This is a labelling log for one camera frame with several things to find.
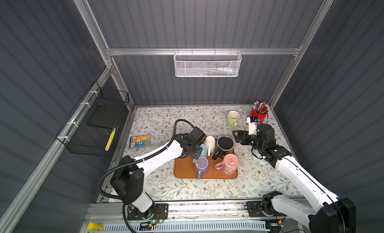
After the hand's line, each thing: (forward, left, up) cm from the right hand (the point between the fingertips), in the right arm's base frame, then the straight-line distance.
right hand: (240, 132), depth 80 cm
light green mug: (+23, -2, -12) cm, 26 cm away
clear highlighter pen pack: (+5, +63, -17) cm, 65 cm away
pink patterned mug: (-15, +7, -8) cm, 18 cm away
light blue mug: (-6, +20, -10) cm, 23 cm away
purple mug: (-14, +21, -11) cm, 28 cm away
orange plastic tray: (-12, +32, -19) cm, 39 cm away
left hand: (-6, +24, -9) cm, 27 cm away
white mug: (0, +16, -10) cm, 19 cm away
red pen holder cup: (+23, -20, -9) cm, 32 cm away
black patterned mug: (-2, +7, -9) cm, 12 cm away
